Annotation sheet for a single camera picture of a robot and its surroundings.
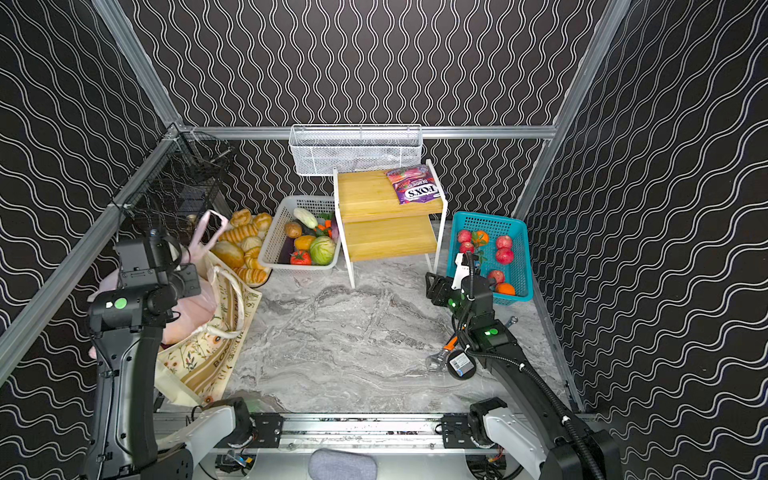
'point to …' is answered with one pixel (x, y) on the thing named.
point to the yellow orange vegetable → (303, 242)
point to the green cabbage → (322, 251)
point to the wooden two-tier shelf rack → (375, 226)
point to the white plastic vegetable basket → (304, 234)
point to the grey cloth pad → (333, 464)
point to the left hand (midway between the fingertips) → (180, 273)
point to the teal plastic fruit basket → (502, 245)
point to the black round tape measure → (461, 365)
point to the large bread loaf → (229, 253)
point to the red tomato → (301, 258)
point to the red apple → (505, 255)
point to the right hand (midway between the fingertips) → (438, 276)
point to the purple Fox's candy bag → (414, 184)
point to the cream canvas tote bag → (195, 366)
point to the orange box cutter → (451, 342)
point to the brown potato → (293, 229)
